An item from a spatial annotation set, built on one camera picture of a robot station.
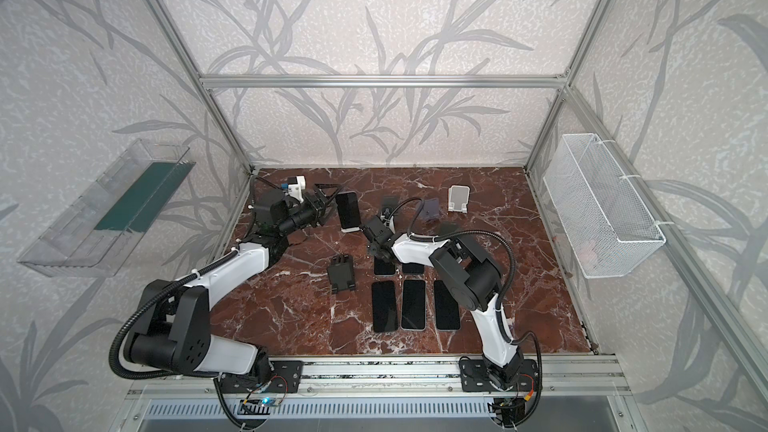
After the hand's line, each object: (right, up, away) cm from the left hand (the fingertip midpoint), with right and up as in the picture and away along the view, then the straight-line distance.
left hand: (344, 188), depth 81 cm
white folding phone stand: (+36, -3, +24) cm, 43 cm away
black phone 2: (+29, -34, +3) cm, 45 cm away
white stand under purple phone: (-2, -14, +21) cm, 25 cm away
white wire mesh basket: (+59, -8, -19) cm, 62 cm away
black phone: (+19, -25, +12) cm, 34 cm away
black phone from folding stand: (+11, -34, +4) cm, 36 cm away
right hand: (+9, -15, +19) cm, 26 cm away
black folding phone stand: (-2, -24, +4) cm, 25 cm away
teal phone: (+10, -25, +13) cm, 30 cm away
